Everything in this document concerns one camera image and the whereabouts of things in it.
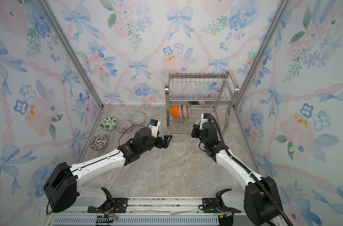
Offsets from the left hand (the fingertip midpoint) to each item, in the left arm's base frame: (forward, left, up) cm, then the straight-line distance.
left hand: (166, 133), depth 79 cm
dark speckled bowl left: (+5, +47, -18) cm, 51 cm away
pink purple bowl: (+24, -8, -9) cm, 27 cm away
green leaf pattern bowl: (+21, +45, -19) cm, 53 cm away
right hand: (+7, -16, -1) cm, 18 cm away
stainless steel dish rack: (+45, -15, -11) cm, 49 cm away
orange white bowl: (+24, -4, -8) cm, 26 cm away
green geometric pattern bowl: (+27, +25, -19) cm, 41 cm away
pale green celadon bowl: (+7, -18, +2) cm, 20 cm away
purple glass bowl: (+18, +34, -18) cm, 42 cm away
